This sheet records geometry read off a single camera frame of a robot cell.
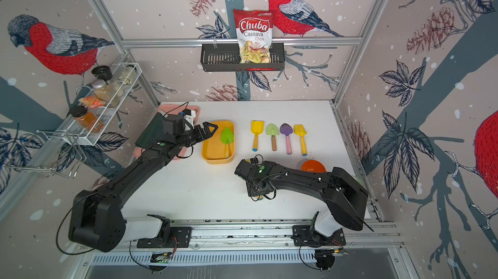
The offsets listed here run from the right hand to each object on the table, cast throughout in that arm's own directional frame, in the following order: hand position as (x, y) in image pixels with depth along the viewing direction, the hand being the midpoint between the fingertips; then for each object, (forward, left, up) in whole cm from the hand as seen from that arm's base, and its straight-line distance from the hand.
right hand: (255, 189), depth 82 cm
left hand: (+21, +18, +18) cm, 33 cm away
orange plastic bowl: (+12, -26, 0) cm, 29 cm away
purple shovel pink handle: (+36, -17, -4) cm, 40 cm away
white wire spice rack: (+7, +62, +30) cm, 70 cm away
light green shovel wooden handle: (+35, -8, -3) cm, 36 cm away
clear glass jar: (+38, +59, +31) cm, 76 cm away
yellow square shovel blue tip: (+36, +1, -3) cm, 36 cm away
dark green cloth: (+32, +60, -4) cm, 68 cm away
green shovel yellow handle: (+29, +17, -3) cm, 34 cm away
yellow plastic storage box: (+21, +23, -2) cm, 31 cm away
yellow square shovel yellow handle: (+34, -24, -2) cm, 42 cm away
